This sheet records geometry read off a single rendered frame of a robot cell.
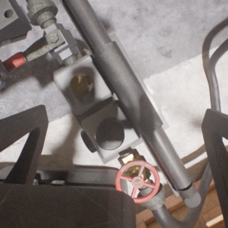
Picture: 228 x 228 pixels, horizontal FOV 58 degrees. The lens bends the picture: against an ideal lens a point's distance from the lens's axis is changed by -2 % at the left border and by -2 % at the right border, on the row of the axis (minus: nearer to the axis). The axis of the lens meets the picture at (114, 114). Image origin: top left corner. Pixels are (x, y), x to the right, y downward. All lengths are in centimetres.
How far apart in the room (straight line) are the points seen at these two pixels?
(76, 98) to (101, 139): 9
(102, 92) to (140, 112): 13
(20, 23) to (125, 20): 66
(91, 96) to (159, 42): 54
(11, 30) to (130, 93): 15
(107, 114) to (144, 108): 12
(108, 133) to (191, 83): 60
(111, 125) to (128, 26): 60
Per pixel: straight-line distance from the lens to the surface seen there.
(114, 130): 32
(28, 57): 39
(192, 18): 92
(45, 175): 76
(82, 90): 34
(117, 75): 26
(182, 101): 86
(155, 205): 44
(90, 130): 38
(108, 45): 26
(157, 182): 36
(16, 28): 26
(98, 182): 74
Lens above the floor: 83
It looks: 84 degrees down
